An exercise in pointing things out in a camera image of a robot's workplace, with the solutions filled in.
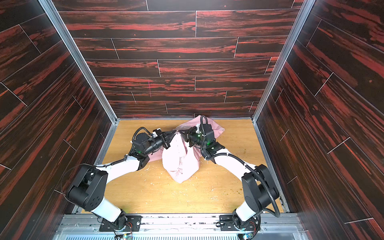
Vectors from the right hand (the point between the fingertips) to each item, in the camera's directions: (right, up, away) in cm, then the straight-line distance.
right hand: (179, 128), depth 79 cm
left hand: (-1, -1, -2) cm, 3 cm away
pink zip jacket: (0, -15, +8) cm, 17 cm away
